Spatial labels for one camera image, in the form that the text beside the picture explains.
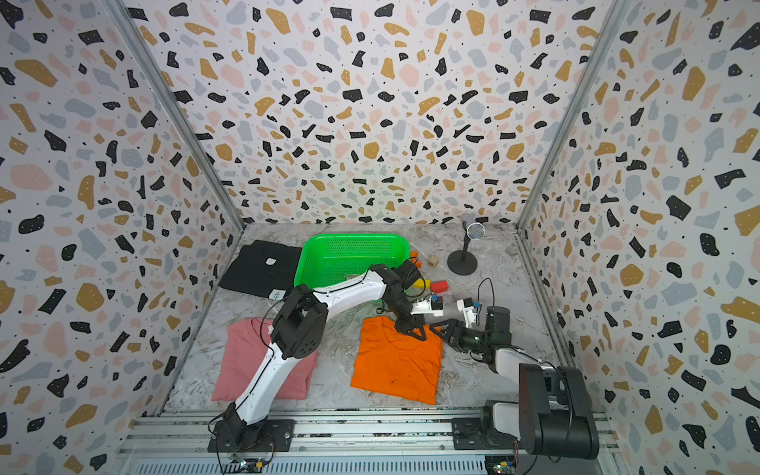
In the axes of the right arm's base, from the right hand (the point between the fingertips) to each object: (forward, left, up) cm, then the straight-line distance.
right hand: (436, 332), depth 85 cm
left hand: (0, +2, -2) cm, 3 cm away
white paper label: (+14, +52, -3) cm, 54 cm away
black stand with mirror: (+30, -12, -5) cm, 33 cm away
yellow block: (+10, +5, +10) cm, 15 cm away
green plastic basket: (+31, +40, -4) cm, 50 cm away
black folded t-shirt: (+26, +61, -4) cm, 66 cm away
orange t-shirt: (-7, +12, -5) cm, 15 cm away
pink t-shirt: (-3, +56, -4) cm, 56 cm away
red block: (+20, -3, -7) cm, 22 cm away
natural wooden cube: (+31, -1, -5) cm, 32 cm away
